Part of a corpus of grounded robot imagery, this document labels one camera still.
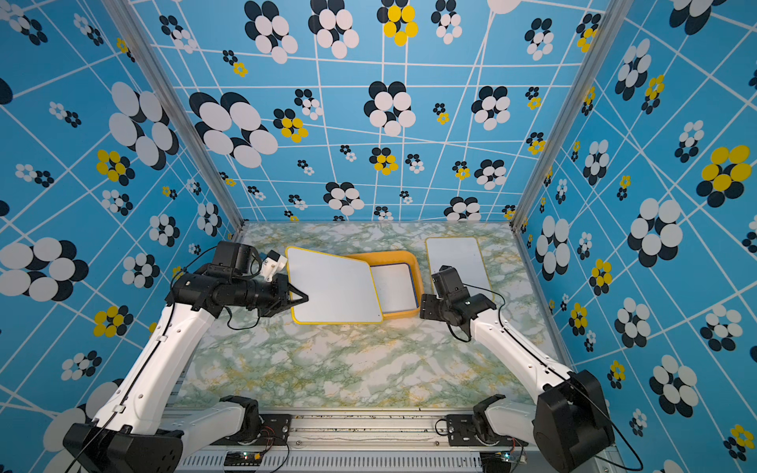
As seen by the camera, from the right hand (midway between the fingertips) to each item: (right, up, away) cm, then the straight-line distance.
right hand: (436, 305), depth 85 cm
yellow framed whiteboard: (-29, +3, +5) cm, 30 cm away
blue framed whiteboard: (-11, +3, +14) cm, 18 cm away
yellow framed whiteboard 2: (+15, +14, +26) cm, 33 cm away
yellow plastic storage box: (-14, +13, +17) cm, 26 cm away
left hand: (-33, +6, -15) cm, 36 cm away
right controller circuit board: (+12, -35, -15) cm, 40 cm away
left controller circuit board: (-50, -36, -13) cm, 63 cm away
